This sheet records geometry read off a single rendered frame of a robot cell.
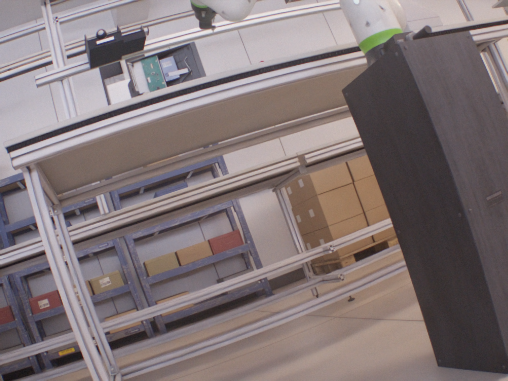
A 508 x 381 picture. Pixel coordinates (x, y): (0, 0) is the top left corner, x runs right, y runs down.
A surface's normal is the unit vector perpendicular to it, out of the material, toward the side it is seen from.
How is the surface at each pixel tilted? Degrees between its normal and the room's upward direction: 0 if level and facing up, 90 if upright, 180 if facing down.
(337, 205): 90
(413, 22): 90
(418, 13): 90
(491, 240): 90
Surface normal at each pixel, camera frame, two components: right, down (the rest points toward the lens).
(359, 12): -0.56, 0.12
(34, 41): 0.26, -0.19
